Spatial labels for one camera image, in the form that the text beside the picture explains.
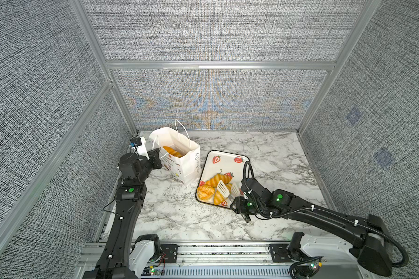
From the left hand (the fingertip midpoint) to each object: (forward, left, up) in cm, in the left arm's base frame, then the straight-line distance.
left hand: (161, 147), depth 75 cm
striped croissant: (-5, -23, -24) cm, 34 cm away
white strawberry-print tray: (+10, -25, -28) cm, 39 cm away
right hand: (-20, -30, -17) cm, 40 cm away
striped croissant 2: (-14, -25, -24) cm, 37 cm away
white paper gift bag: (-3, -10, -13) cm, 17 cm away
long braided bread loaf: (+11, -1, -18) cm, 21 cm away
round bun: (-10, -18, -24) cm, 32 cm away
